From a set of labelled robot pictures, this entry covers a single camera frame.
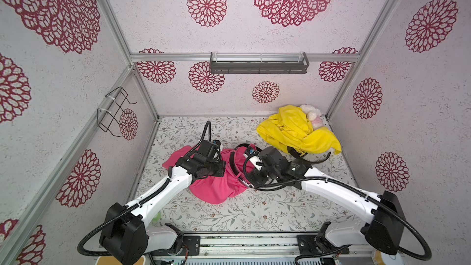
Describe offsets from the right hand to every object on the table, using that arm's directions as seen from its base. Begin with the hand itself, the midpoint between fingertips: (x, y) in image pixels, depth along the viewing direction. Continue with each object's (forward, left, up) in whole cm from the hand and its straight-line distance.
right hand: (252, 166), depth 79 cm
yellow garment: (+26, -22, -5) cm, 35 cm away
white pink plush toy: (+34, -35, -3) cm, 49 cm away
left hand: (0, +13, -3) cm, 13 cm away
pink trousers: (-8, +17, -8) cm, 20 cm away
